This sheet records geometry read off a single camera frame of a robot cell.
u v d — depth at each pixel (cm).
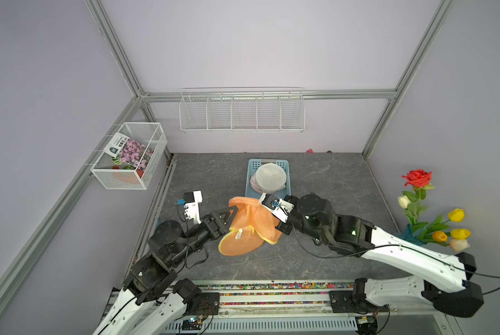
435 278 41
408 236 72
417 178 63
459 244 58
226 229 52
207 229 51
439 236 58
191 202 54
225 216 62
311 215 43
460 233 59
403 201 68
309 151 124
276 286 79
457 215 63
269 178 107
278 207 49
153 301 45
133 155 74
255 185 104
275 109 104
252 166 109
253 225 67
